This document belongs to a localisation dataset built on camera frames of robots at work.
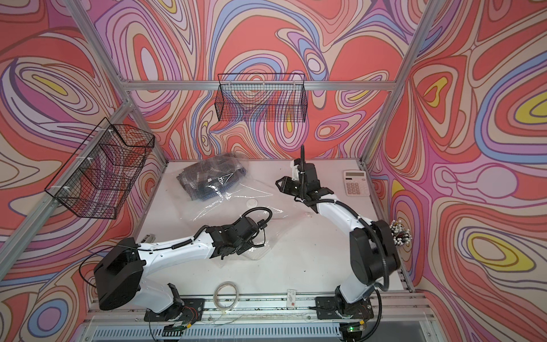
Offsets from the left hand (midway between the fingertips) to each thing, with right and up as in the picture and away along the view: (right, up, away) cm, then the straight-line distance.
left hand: (248, 235), depth 85 cm
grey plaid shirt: (-23, +23, +20) cm, 38 cm away
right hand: (+13, +19, +2) cm, 23 cm away
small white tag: (+17, -20, -10) cm, 28 cm away
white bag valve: (0, +11, +16) cm, 20 cm away
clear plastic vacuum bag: (-11, +10, +15) cm, 21 cm away
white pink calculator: (+53, +21, +23) cm, 61 cm away
